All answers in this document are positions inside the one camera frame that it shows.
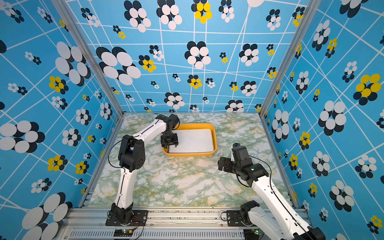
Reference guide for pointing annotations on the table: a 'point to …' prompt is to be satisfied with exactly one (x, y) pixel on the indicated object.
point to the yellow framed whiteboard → (192, 140)
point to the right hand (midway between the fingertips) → (227, 162)
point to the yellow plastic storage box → (197, 126)
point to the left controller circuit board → (123, 232)
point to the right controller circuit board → (254, 234)
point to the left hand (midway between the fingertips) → (175, 145)
